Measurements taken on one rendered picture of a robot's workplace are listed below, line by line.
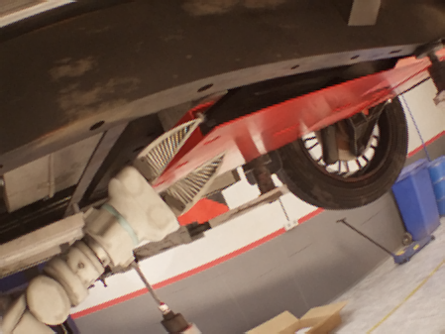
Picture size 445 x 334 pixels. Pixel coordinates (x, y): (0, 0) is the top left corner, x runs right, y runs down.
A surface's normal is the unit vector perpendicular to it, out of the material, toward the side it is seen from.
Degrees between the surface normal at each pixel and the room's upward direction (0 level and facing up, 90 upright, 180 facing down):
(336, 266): 90
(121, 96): 90
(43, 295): 87
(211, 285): 90
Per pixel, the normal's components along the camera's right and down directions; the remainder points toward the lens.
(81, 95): 0.48, -0.29
